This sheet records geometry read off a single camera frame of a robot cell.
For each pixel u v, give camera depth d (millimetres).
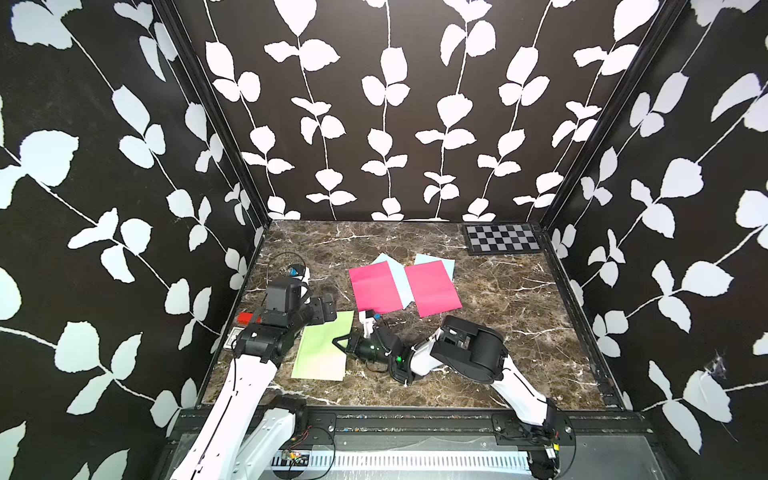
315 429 731
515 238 1143
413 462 701
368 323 859
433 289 1012
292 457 701
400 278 1047
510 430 733
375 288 959
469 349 569
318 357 852
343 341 850
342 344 835
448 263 1080
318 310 674
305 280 683
